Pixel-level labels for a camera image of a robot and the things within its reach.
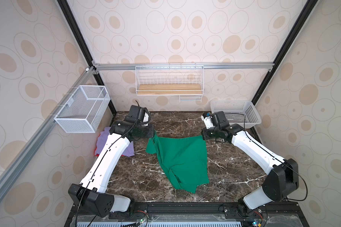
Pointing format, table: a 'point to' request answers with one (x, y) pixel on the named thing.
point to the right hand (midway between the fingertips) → (200, 133)
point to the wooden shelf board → (169, 89)
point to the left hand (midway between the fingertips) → (155, 129)
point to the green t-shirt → (185, 159)
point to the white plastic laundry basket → (242, 112)
